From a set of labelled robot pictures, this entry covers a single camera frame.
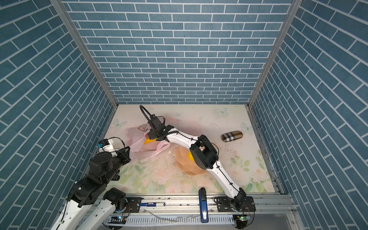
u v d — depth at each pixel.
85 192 0.47
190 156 0.86
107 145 0.60
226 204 0.74
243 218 0.71
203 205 0.71
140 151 0.76
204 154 0.59
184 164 0.87
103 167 0.50
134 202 0.74
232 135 0.99
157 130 0.75
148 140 0.88
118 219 0.72
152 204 0.74
